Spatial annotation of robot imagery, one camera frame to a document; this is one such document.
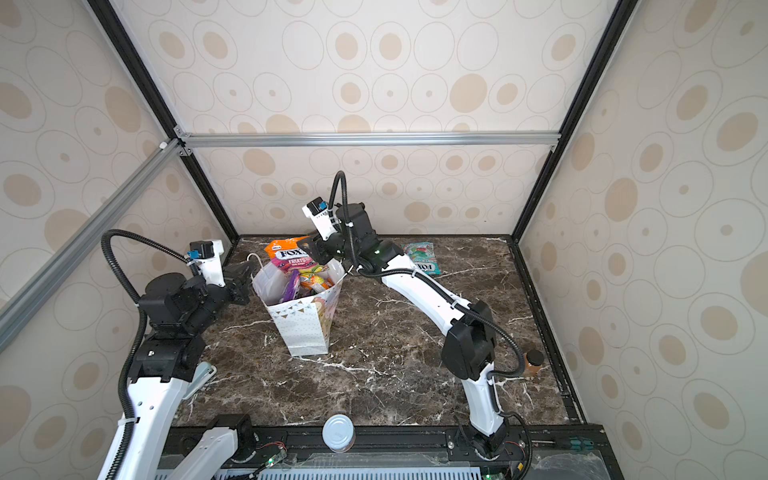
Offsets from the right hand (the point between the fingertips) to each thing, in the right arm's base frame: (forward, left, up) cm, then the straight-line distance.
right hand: (304, 239), depth 75 cm
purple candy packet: (-8, +5, -10) cm, 13 cm away
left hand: (-10, +8, +4) cm, 13 cm away
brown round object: (-23, -59, -24) cm, 67 cm away
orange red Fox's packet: (-2, +5, -4) cm, 7 cm away
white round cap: (-38, -8, -28) cm, 48 cm away
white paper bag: (-15, +1, -16) cm, 22 cm away
